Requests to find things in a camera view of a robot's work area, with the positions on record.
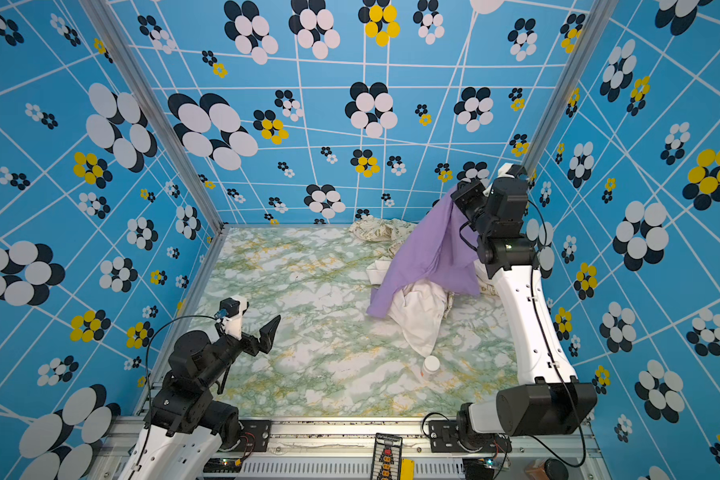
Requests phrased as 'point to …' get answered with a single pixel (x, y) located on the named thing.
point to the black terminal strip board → (387, 457)
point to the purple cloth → (439, 247)
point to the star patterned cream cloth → (394, 232)
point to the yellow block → (407, 469)
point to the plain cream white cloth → (418, 311)
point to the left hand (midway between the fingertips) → (263, 310)
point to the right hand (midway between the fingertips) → (460, 181)
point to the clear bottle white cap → (431, 368)
